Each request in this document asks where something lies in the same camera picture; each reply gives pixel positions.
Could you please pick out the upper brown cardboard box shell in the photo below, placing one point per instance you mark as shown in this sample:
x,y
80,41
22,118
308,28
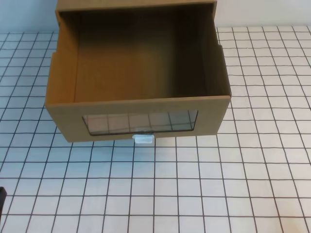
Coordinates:
x,y
81,5

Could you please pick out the white plastic handle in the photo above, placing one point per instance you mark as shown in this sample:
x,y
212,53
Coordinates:
x,y
142,139

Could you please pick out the brown cardboard drawer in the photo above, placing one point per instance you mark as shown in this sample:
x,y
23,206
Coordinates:
x,y
149,70

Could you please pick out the black object at left edge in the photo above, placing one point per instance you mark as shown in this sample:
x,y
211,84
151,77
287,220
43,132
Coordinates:
x,y
3,195

